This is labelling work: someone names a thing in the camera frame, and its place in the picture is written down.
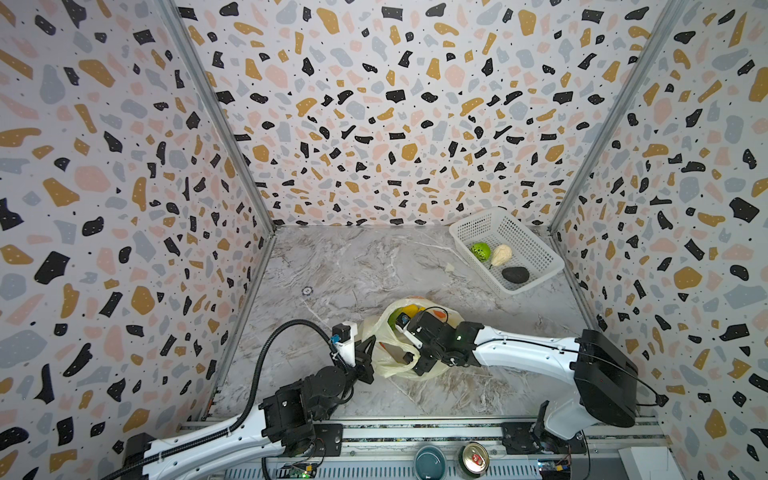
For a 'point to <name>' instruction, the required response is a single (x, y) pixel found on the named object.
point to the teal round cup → (429, 463)
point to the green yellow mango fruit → (409, 309)
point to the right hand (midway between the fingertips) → (410, 345)
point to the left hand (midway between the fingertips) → (378, 338)
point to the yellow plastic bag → (387, 346)
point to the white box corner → (650, 463)
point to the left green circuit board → (295, 473)
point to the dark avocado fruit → (515, 274)
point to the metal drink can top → (474, 459)
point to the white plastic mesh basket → (500, 226)
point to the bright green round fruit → (481, 251)
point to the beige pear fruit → (501, 255)
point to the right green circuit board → (554, 469)
